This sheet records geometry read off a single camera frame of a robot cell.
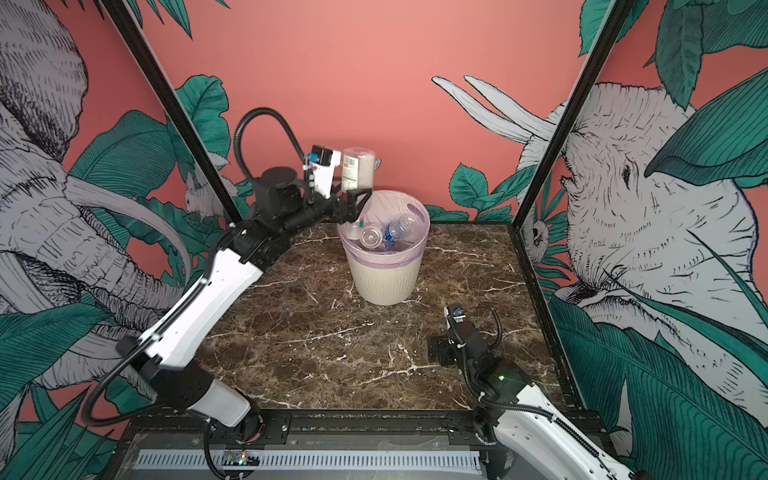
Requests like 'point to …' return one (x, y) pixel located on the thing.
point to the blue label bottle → (402, 228)
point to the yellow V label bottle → (371, 237)
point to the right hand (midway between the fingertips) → (439, 332)
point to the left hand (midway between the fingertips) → (358, 178)
